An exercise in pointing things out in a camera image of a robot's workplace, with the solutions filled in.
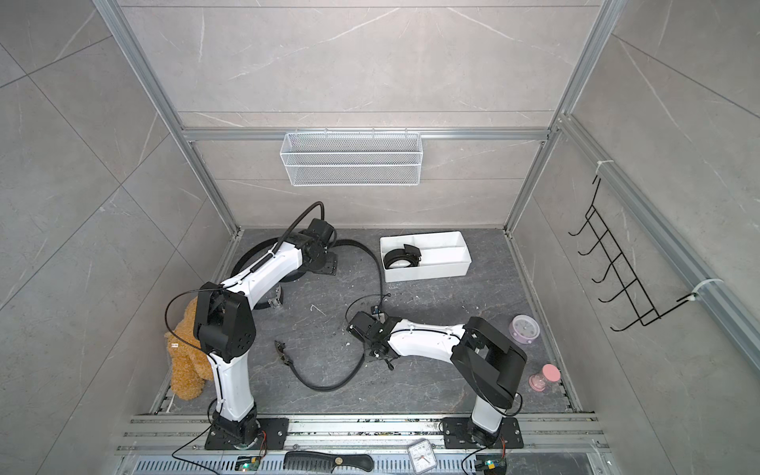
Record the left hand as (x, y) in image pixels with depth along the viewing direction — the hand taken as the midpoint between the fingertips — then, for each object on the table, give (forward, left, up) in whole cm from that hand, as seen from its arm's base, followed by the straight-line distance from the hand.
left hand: (327, 261), depth 94 cm
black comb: (-52, +3, -12) cm, 53 cm away
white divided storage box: (+9, -41, -9) cm, 42 cm away
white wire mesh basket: (+31, -8, +18) cm, 37 cm away
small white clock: (-52, -26, -10) cm, 59 cm away
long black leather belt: (+3, -27, 0) cm, 27 cm away
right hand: (-25, -16, -12) cm, 32 cm away
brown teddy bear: (-31, +34, -4) cm, 46 cm away
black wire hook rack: (-25, -74, +19) cm, 80 cm away
